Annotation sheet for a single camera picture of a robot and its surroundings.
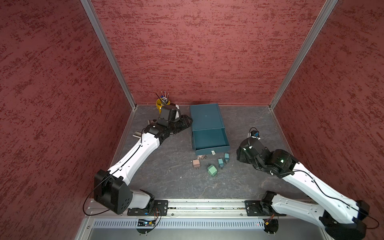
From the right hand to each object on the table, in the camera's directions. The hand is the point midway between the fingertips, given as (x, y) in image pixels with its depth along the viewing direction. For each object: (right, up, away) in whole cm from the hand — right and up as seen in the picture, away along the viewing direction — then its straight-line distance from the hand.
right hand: (241, 155), depth 72 cm
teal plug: (-8, -8, +14) cm, 18 cm away
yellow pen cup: (-47, +30, +31) cm, 64 cm away
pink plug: (-19, -6, +18) cm, 27 cm away
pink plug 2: (-22, -9, +16) cm, 28 cm away
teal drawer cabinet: (-15, +10, +13) cm, 22 cm away
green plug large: (-13, -11, +11) cm, 21 cm away
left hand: (-26, +15, +6) cm, 31 cm away
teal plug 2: (-4, -6, +17) cm, 19 cm away
